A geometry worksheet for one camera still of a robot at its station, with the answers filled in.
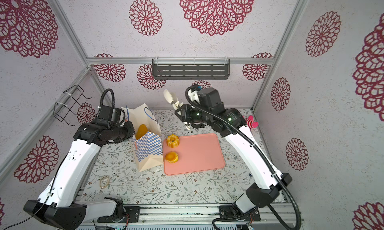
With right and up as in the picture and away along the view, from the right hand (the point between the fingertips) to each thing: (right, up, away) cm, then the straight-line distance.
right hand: (178, 109), depth 61 cm
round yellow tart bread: (-6, -26, +27) cm, 38 cm away
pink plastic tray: (+9, -25, +35) cm, 44 cm away
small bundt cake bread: (-6, -18, +36) cm, 40 cm away
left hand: (-23, -11, +12) cm, 28 cm away
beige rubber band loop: (-45, -38, +22) cm, 63 cm away
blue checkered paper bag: (-18, -19, +18) cm, 32 cm away
